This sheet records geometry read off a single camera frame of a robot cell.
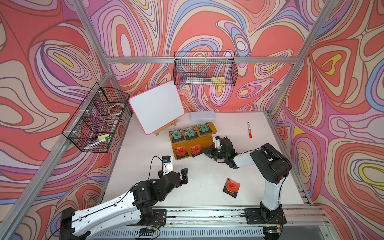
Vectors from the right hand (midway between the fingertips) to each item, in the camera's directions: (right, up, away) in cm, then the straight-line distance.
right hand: (201, 153), depth 94 cm
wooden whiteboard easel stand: (-31, +13, +10) cm, 35 cm away
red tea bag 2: (-4, +2, +2) cm, 5 cm away
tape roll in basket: (-51, +30, -6) cm, 60 cm away
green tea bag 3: (+2, +16, -2) cm, 16 cm away
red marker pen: (+36, +11, +13) cm, 40 cm away
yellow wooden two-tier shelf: (-6, +8, -6) cm, 12 cm away
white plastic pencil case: (+2, +26, +25) cm, 36 cm away
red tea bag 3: (+16, -17, -11) cm, 26 cm away
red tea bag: (-13, +1, +2) cm, 13 cm away
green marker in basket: (-48, +11, -22) cm, 54 cm away
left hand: (-11, -5, -20) cm, 23 cm away
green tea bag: (-15, +12, -5) cm, 20 cm away
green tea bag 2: (-7, +13, -3) cm, 15 cm away
